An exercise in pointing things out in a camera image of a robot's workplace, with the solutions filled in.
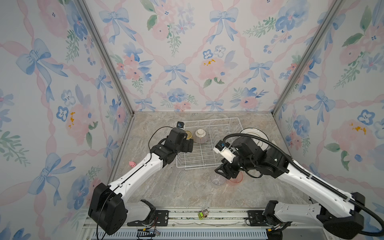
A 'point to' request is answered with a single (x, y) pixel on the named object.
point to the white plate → (257, 132)
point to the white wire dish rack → (203, 155)
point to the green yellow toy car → (203, 213)
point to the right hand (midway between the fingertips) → (219, 164)
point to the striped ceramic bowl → (201, 136)
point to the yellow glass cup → (189, 134)
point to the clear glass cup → (218, 180)
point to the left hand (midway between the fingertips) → (185, 138)
